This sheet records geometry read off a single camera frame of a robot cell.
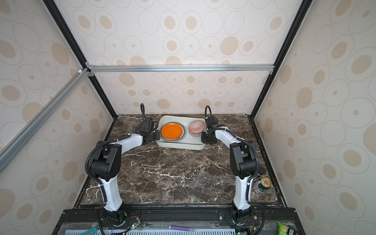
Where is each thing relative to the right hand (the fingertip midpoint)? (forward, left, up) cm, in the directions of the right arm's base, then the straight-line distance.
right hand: (204, 140), depth 99 cm
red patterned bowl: (+11, +6, 0) cm, 12 cm away
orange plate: (+7, +22, +1) cm, 23 cm away
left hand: (+6, +30, +4) cm, 31 cm away
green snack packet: (-50, -34, -4) cm, 61 cm away
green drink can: (-32, -28, +5) cm, 43 cm away
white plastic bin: (+22, +15, -4) cm, 27 cm away
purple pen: (-49, +15, -4) cm, 52 cm away
